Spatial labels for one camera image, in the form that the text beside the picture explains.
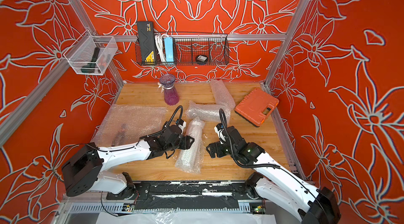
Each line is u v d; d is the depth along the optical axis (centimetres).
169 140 63
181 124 76
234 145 58
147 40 87
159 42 87
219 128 70
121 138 89
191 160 77
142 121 98
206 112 92
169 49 90
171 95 101
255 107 98
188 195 73
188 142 76
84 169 42
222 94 99
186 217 67
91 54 91
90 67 80
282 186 45
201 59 95
